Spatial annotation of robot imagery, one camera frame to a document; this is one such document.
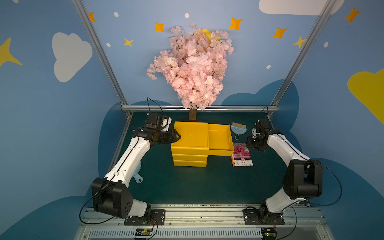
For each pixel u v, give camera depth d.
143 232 0.72
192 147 0.77
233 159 0.96
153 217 0.73
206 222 0.73
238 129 1.12
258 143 0.77
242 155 0.98
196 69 0.60
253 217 0.74
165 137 0.69
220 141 0.91
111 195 0.40
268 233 0.73
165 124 0.70
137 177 0.85
